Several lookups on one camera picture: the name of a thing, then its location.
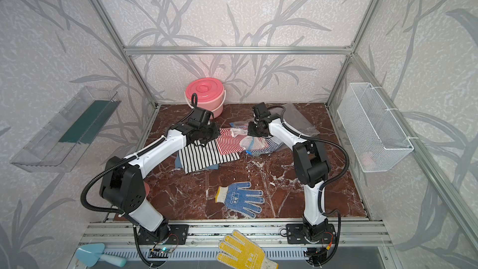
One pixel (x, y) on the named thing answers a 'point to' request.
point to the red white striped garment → (228, 144)
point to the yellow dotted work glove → (238, 252)
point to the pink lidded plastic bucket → (210, 93)
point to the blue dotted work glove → (236, 198)
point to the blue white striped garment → (273, 143)
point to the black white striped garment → (198, 155)
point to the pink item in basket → (367, 161)
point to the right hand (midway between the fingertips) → (250, 130)
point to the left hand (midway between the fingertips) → (220, 132)
